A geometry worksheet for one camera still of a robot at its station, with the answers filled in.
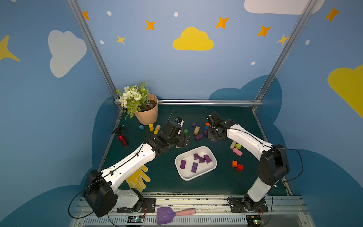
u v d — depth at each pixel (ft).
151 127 3.35
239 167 2.80
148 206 2.42
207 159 3.01
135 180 2.69
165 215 2.34
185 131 3.41
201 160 2.99
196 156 2.97
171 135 1.94
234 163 2.88
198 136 3.34
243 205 2.41
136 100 2.83
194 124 3.56
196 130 3.43
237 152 3.11
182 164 2.89
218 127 2.13
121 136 2.97
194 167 2.88
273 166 1.51
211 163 2.96
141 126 3.46
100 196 1.25
